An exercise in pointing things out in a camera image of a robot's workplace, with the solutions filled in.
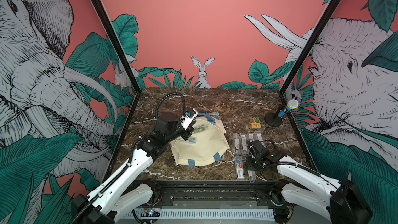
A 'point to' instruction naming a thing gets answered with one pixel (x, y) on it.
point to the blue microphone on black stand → (274, 120)
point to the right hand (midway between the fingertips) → (246, 162)
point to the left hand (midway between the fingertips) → (195, 118)
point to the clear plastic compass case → (236, 144)
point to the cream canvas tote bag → (204, 145)
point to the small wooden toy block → (256, 125)
